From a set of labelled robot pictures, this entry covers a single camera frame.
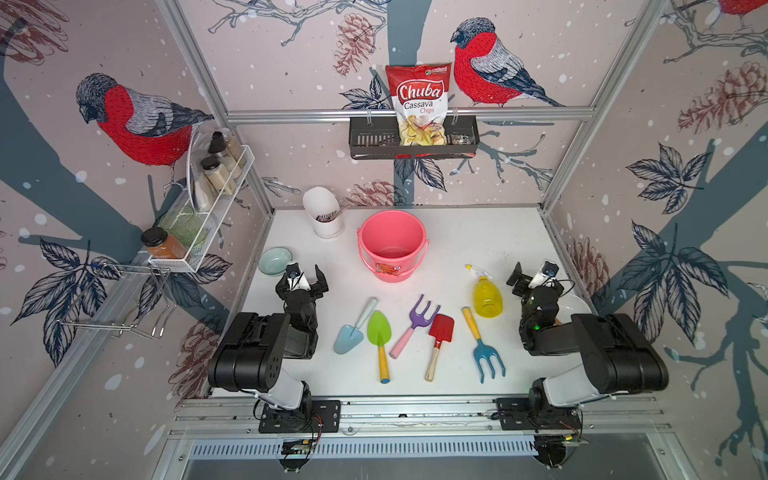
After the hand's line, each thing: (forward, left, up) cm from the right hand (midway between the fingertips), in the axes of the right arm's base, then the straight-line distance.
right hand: (532, 265), depth 90 cm
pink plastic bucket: (+14, +44, -9) cm, 47 cm away
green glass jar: (-4, +96, +21) cm, 99 cm away
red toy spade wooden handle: (-18, +28, -9) cm, 35 cm away
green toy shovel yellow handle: (-18, +46, -11) cm, 51 cm away
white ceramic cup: (+24, +70, -2) cm, 74 cm away
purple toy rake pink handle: (-15, +36, -11) cm, 40 cm away
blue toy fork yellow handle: (-23, +17, -10) cm, 30 cm away
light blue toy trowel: (-19, +56, -11) cm, 60 cm away
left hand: (-3, +70, +2) cm, 70 cm away
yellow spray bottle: (-6, +13, -9) cm, 17 cm away
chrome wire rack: (-27, +93, +26) cm, 100 cm away
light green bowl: (+3, +85, -7) cm, 85 cm away
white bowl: (-9, -11, -8) cm, 17 cm away
